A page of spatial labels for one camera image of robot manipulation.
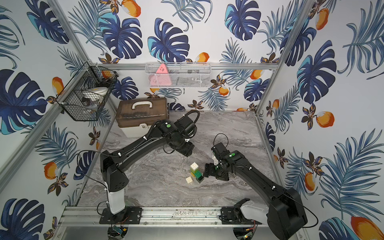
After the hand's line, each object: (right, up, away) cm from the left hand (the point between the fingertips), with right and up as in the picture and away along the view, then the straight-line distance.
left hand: (187, 148), depth 77 cm
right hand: (+12, -15, +3) cm, 20 cm away
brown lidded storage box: (-31, +17, +11) cm, 36 cm away
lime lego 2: (+6, -14, +6) cm, 17 cm away
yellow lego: (+3, -17, +9) cm, 19 cm away
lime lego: (+3, -13, +4) cm, 14 cm away
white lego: (+4, -10, +3) cm, 11 cm away
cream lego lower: (+1, -19, +8) cm, 21 cm away
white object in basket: (-49, +30, +3) cm, 58 cm away
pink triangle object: (-16, +40, +13) cm, 45 cm away
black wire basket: (-56, +21, +5) cm, 60 cm away
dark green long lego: (+6, -16, +5) cm, 18 cm away
